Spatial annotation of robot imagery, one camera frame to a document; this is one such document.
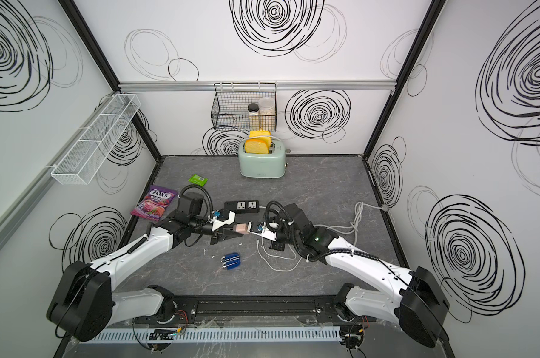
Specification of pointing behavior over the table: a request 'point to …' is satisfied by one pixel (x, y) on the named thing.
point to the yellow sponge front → (256, 146)
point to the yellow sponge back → (257, 133)
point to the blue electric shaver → (230, 261)
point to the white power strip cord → (353, 227)
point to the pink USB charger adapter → (242, 228)
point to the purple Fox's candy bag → (154, 203)
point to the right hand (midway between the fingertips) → (260, 229)
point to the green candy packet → (198, 180)
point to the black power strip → (242, 206)
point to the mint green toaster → (271, 165)
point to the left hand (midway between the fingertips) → (240, 229)
